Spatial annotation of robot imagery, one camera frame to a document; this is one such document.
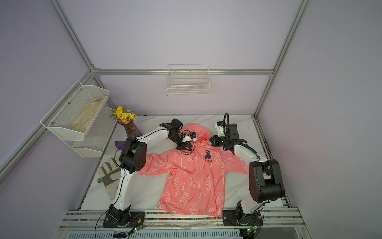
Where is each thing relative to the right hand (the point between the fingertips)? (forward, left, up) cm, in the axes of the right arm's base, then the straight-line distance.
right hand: (211, 141), depth 92 cm
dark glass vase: (+8, +51, +2) cm, 52 cm away
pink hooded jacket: (-22, +12, -9) cm, 27 cm away
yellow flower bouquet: (+10, +53, +15) cm, 56 cm away
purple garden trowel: (+6, +64, -11) cm, 66 cm away
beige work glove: (-17, +62, -9) cm, 65 cm away
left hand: (0, +14, -7) cm, 16 cm away
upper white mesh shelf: (+5, +75, +21) cm, 78 cm away
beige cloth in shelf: (+1, +69, +21) cm, 72 cm away
